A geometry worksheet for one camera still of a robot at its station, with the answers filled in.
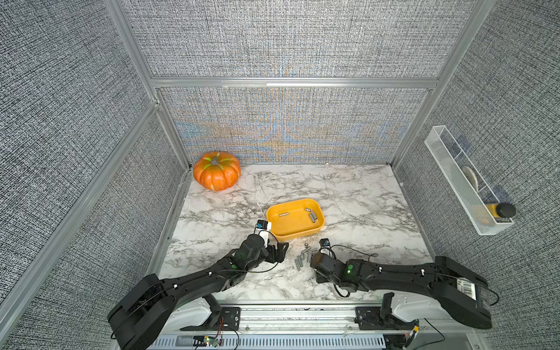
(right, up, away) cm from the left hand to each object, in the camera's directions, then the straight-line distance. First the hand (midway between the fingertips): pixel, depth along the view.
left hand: (283, 242), depth 82 cm
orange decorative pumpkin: (-30, +28, +20) cm, 46 cm away
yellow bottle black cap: (+62, +14, -21) cm, 67 cm away
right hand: (+12, -9, +2) cm, 16 cm away
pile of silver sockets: (+11, -5, +6) cm, 13 cm away
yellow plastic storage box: (+6, +6, +16) cm, 18 cm away
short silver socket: (+12, +10, +18) cm, 24 cm away
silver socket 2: (+14, +7, +16) cm, 22 cm away
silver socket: (-1, +8, +18) cm, 19 cm away
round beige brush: (+60, +24, -12) cm, 66 cm away
